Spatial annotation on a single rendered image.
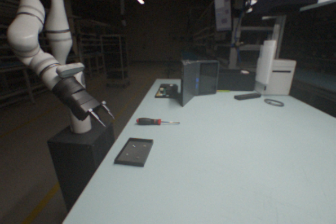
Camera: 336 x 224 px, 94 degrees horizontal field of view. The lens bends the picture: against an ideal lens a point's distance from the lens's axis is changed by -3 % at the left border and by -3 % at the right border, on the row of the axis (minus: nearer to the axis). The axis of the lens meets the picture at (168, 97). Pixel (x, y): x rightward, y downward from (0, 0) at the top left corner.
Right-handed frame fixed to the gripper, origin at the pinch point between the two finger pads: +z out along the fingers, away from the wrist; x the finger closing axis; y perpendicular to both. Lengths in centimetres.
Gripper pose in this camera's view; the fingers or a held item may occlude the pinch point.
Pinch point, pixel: (110, 122)
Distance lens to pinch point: 52.6
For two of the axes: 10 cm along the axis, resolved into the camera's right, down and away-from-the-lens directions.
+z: 6.9, 7.2, 0.7
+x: -2.3, 3.1, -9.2
